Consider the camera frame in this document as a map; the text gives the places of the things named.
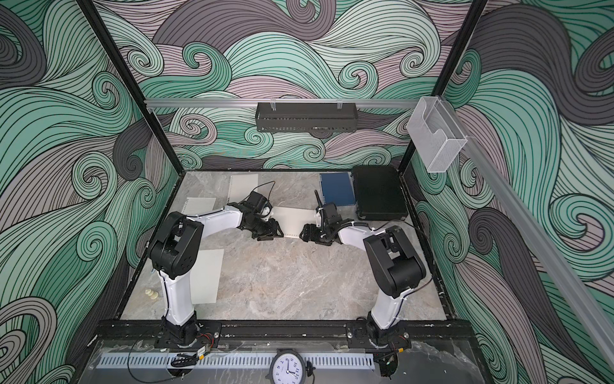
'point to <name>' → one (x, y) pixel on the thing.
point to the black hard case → (379, 194)
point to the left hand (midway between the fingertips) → (279, 234)
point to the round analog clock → (288, 366)
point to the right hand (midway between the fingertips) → (305, 238)
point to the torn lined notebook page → (197, 206)
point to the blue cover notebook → (336, 188)
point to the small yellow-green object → (153, 295)
